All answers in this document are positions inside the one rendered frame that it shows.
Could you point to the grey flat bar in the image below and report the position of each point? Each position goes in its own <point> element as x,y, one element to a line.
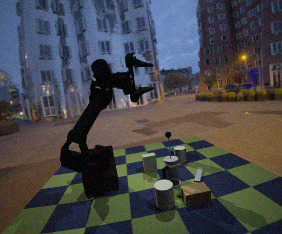
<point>198,175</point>

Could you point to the brown cardboard box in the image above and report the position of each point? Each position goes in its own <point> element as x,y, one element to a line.
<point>195,193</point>

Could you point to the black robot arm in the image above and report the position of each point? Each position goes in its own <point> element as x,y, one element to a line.
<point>99,100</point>

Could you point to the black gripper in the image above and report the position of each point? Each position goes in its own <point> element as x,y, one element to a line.
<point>130,62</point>

